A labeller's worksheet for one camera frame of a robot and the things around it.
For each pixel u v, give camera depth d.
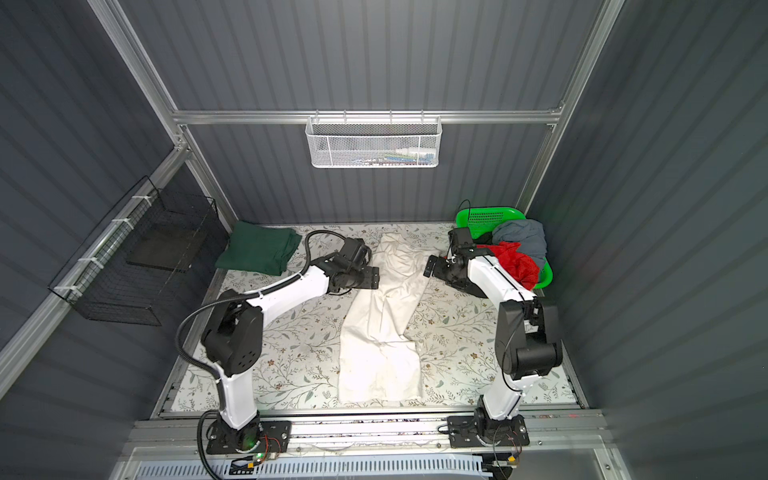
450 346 0.89
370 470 0.77
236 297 0.52
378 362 0.85
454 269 0.69
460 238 0.74
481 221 1.17
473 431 0.73
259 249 1.08
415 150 0.91
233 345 0.50
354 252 0.74
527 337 0.48
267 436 0.72
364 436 0.76
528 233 1.03
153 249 0.77
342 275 0.68
